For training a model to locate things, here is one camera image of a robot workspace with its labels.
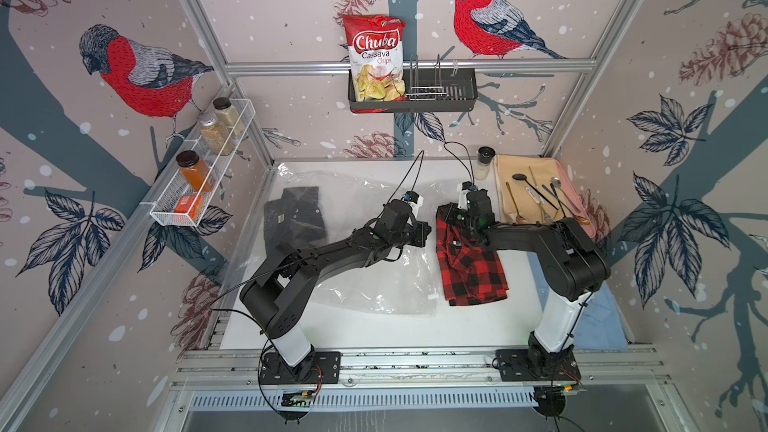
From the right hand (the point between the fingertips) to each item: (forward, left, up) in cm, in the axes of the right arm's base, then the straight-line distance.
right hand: (437, 206), depth 99 cm
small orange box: (-21, +60, +27) cm, 70 cm away
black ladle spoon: (+19, -35, -5) cm, 41 cm away
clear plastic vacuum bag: (-26, +14, -4) cm, 30 cm away
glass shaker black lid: (+19, -18, +4) cm, 27 cm away
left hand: (-13, +1, +8) cm, 15 cm away
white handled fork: (+9, -37, -5) cm, 39 cm away
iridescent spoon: (+16, -46, -5) cm, 49 cm away
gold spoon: (-1, -29, -5) cm, 29 cm away
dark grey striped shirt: (-6, +49, -3) cm, 49 cm away
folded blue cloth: (-35, -43, -7) cm, 56 cm away
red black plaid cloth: (-21, -9, -5) cm, 24 cm away
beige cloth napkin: (+22, -42, -5) cm, 47 cm away
